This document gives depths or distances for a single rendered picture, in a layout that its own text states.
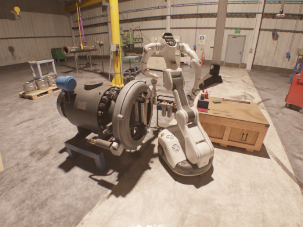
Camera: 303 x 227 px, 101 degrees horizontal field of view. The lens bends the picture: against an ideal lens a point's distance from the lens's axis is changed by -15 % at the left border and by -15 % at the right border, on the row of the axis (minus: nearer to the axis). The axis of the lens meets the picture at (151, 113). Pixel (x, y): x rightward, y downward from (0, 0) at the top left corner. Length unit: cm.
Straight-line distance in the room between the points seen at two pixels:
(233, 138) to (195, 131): 81
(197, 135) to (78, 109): 131
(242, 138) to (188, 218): 131
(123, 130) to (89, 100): 54
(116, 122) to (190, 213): 104
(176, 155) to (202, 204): 53
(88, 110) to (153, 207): 115
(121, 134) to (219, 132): 140
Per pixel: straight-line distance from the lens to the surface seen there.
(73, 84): 176
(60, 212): 170
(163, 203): 155
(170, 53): 176
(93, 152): 174
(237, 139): 230
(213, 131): 222
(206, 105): 224
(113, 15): 518
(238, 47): 1181
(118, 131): 133
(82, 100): 171
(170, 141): 163
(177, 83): 169
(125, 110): 129
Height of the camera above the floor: 132
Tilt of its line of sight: 26 degrees down
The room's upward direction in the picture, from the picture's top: straight up
